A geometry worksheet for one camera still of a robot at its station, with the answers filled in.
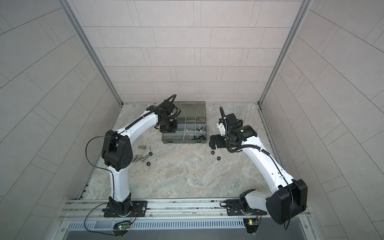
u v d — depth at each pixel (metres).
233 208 0.71
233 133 0.55
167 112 0.74
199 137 0.97
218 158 0.89
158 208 0.72
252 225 0.68
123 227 0.64
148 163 0.85
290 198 0.37
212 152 0.91
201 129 0.99
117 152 0.50
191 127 1.01
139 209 0.71
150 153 0.89
